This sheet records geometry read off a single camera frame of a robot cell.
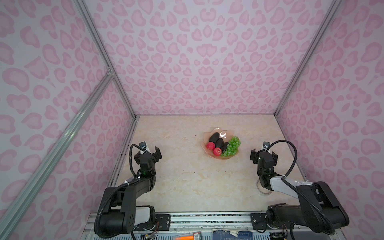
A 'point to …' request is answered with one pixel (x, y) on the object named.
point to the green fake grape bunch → (232, 147)
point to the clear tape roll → (261, 192)
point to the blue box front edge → (222, 235)
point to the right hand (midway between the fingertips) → (264, 149)
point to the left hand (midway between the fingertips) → (149, 146)
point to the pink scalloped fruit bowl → (225, 135)
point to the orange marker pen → (192, 236)
